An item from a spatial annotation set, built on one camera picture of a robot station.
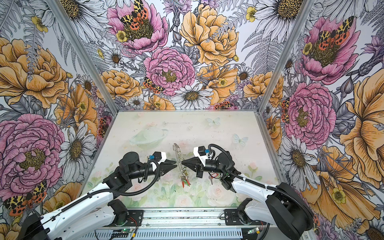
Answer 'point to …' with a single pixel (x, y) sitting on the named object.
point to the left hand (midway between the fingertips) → (175, 166)
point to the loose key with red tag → (211, 178)
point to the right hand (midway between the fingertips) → (183, 166)
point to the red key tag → (183, 184)
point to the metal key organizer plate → (184, 174)
